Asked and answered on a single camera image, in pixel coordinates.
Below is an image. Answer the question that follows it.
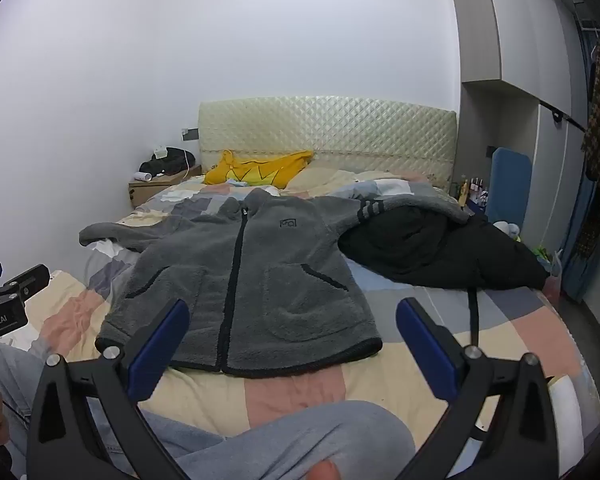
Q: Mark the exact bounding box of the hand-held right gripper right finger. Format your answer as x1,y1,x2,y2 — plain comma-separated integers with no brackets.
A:
396,297,574,480

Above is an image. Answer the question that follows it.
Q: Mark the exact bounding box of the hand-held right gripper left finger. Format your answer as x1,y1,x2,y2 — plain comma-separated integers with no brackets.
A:
26,298,191,480

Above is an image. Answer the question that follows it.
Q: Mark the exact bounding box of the grey fleece zip jacket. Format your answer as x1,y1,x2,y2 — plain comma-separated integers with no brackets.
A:
78,187,473,380

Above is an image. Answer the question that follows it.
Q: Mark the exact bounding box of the person's leg in jeans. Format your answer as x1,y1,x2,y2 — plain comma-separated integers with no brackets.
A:
82,400,417,480
0,332,103,466

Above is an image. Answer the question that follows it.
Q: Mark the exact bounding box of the black coat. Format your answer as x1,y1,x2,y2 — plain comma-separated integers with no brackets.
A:
338,207,551,347

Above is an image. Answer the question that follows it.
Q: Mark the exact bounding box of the pastel patchwork duvet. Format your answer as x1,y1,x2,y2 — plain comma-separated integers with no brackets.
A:
0,166,588,456

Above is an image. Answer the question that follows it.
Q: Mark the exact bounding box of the green toy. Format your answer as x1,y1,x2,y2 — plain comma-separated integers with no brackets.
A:
530,244,561,276

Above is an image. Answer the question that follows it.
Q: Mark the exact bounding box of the wooden nightstand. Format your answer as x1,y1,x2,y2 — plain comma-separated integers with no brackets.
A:
128,164,202,208

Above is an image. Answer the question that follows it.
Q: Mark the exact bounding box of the group of small bottles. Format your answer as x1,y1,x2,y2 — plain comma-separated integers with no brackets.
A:
452,174,491,208

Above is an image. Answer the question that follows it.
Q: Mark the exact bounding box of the blue padded chair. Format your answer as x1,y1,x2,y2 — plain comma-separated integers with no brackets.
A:
485,147,533,231

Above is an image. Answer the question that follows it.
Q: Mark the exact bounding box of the black bag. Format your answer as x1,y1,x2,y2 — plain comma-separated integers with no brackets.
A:
139,147,197,177

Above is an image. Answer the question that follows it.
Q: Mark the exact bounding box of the blue hanging garment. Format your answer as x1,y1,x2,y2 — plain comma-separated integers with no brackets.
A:
562,172,600,302

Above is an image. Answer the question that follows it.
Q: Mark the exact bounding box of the yellow garment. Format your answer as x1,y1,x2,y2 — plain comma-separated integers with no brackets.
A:
203,149,314,188

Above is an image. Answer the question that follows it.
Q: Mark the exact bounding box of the cream quilted headboard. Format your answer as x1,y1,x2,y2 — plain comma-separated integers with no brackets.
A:
197,96,458,192

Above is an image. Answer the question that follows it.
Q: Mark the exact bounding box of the grey white wardrobe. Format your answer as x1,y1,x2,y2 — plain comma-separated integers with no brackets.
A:
446,0,600,306

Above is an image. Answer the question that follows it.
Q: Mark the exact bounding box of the white charging cable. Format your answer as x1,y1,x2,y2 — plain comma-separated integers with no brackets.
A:
155,146,191,180

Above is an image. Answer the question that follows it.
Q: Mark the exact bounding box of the black clothes rail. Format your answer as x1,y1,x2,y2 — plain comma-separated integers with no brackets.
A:
539,99,589,133

